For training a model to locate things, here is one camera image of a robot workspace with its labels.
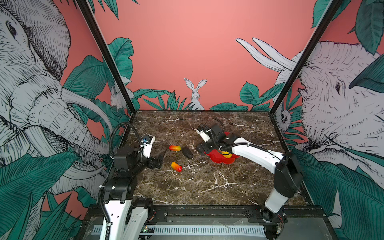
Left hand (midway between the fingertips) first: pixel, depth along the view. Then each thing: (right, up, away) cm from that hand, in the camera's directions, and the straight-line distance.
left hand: (154, 146), depth 69 cm
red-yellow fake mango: (+5, -6, +29) cm, 30 cm away
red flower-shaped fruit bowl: (+35, -10, +25) cm, 45 cm away
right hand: (+22, 0, +15) cm, 27 cm away
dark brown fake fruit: (+14, -8, +26) cm, 31 cm away
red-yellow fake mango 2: (+7, -16, +19) cm, 26 cm away
